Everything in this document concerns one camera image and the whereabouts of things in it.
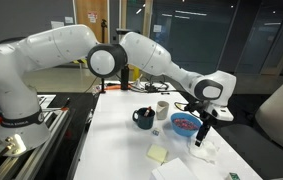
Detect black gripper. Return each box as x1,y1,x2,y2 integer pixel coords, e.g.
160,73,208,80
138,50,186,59
194,112,217,148

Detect white napkin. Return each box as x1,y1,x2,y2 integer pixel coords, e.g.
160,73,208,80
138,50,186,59
187,137,219,164

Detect colourful candy pieces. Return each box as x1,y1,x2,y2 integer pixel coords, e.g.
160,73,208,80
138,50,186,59
173,117,200,132

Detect blue plastic bowl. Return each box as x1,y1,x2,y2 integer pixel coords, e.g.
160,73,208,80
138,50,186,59
170,112,203,138

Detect white paper cup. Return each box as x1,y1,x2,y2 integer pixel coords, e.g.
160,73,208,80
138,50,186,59
155,100,170,121

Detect yellow sticky note pad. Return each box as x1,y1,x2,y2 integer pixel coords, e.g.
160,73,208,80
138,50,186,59
146,143,170,165

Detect small green box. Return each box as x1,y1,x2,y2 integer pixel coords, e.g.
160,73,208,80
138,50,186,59
228,172,241,180

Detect dark teal mug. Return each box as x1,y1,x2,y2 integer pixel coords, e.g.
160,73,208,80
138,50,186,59
132,107,156,130

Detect red white marker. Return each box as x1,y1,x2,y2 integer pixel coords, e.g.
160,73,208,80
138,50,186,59
143,106,153,118

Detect grey office chair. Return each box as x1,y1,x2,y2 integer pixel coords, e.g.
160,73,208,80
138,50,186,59
217,71,283,180

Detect black water bottle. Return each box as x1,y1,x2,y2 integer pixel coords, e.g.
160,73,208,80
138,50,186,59
120,65,130,91

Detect orange tool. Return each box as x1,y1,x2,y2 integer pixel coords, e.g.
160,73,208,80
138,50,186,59
106,83,123,90

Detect red white door sign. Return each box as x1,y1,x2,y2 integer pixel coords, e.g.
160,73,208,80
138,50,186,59
87,11,99,24

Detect wooden door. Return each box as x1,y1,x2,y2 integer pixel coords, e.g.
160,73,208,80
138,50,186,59
75,0,110,44

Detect black adapter with cable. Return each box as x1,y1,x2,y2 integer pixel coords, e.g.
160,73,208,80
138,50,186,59
140,75,170,93

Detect black stereo camera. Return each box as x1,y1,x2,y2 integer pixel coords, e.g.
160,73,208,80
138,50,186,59
115,28,141,36

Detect white wall panel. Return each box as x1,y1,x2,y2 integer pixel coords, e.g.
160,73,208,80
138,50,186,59
50,20,65,30

